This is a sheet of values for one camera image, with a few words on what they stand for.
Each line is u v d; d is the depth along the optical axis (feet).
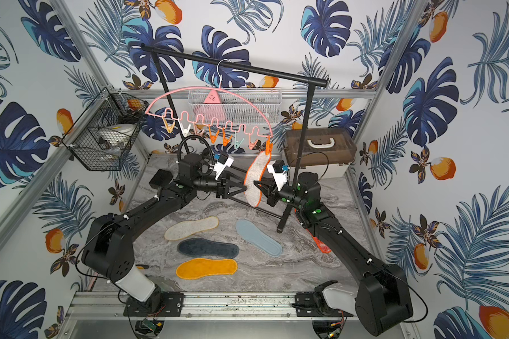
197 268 2.72
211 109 2.97
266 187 2.18
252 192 2.45
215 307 2.48
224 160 2.26
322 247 2.88
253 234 2.97
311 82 1.77
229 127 3.71
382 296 1.31
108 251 1.48
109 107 2.97
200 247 2.88
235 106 3.32
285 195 2.15
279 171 2.03
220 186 2.25
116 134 2.62
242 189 2.39
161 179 3.48
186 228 3.04
